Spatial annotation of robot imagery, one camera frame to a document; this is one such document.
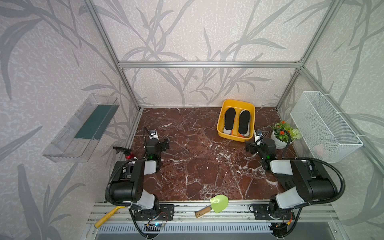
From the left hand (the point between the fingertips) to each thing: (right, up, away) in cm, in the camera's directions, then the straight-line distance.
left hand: (158, 138), depth 94 cm
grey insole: (+45, +4, +8) cm, 46 cm away
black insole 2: (+60, +13, +17) cm, 64 cm away
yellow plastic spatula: (-18, -35, -22) cm, 45 cm away
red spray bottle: (-13, -8, -11) cm, 19 cm away
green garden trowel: (+37, -32, -17) cm, 51 cm away
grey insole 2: (+58, +1, +8) cm, 59 cm away
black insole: (+49, +15, +19) cm, 55 cm away
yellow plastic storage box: (+58, +23, +27) cm, 68 cm away
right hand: (+61, 0, +1) cm, 61 cm away
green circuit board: (+5, -41, -22) cm, 46 cm away
